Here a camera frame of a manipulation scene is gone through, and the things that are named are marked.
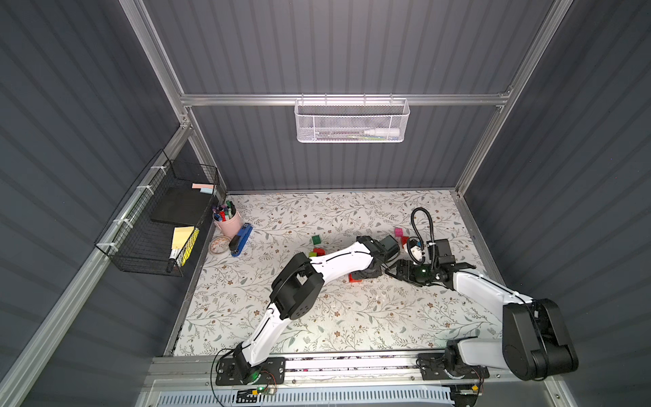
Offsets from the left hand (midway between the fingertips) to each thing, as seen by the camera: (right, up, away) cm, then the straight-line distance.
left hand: (368, 274), depth 91 cm
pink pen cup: (-53, +20, +6) cm, 57 cm away
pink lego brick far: (+16, +14, +17) cm, 27 cm away
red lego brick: (-18, +7, +7) cm, 20 cm away
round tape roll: (-59, +9, +11) cm, 61 cm away
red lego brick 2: (-6, -2, +1) cm, 6 cm away
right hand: (+10, +1, -4) cm, 10 cm away
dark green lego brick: (-19, +11, +11) cm, 25 cm away
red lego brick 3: (+17, +11, +14) cm, 24 cm away
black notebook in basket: (-59, +25, -13) cm, 66 cm away
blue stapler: (-51, +10, +11) cm, 53 cm away
